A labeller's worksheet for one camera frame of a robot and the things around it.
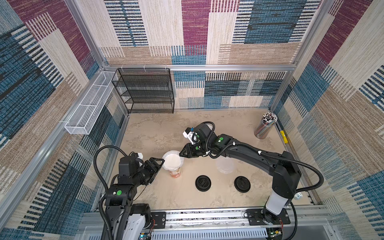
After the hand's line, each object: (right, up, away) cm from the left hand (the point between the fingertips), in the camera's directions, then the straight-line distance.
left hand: (162, 163), depth 72 cm
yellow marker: (+79, +10, +35) cm, 87 cm away
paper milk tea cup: (+5, 0, +3) cm, 6 cm away
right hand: (+10, +3, +5) cm, 11 cm away
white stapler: (+68, -18, +5) cm, 71 cm away
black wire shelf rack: (-20, +44, +39) cm, 62 cm away
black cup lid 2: (+41, -14, +11) cm, 45 cm away
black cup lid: (+20, -13, +11) cm, 26 cm away
